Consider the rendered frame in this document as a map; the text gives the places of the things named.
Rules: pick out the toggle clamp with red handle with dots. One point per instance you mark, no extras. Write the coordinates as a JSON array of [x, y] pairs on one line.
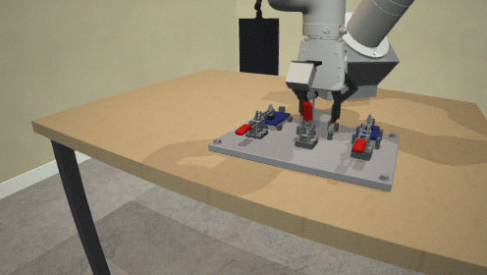
[[256, 129], [361, 148], [308, 140]]

